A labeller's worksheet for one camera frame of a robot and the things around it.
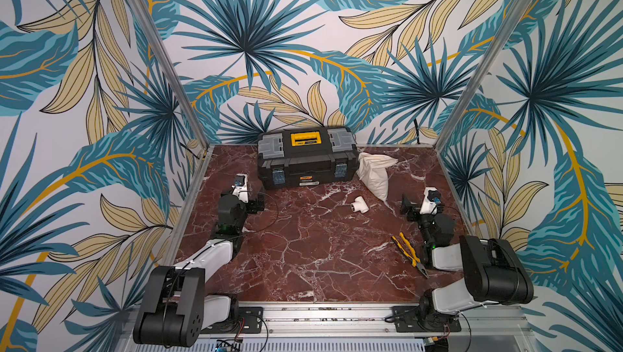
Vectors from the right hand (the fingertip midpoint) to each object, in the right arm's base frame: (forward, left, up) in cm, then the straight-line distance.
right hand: (403, 193), depth 88 cm
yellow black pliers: (-19, -2, -12) cm, 23 cm away
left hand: (+2, +56, +2) cm, 56 cm away
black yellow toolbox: (+15, +35, +5) cm, 38 cm away
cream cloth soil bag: (+8, +10, +4) cm, 14 cm away
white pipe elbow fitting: (+1, +14, -10) cm, 17 cm away
